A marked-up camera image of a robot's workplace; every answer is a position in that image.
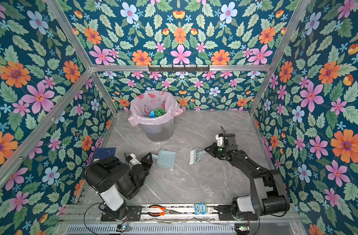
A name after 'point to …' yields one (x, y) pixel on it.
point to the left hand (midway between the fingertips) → (153, 150)
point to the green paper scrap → (158, 113)
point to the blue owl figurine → (201, 208)
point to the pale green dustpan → (166, 158)
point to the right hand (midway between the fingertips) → (205, 148)
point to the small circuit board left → (123, 227)
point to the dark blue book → (102, 153)
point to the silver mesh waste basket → (159, 133)
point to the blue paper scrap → (152, 114)
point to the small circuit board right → (242, 227)
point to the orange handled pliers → (166, 211)
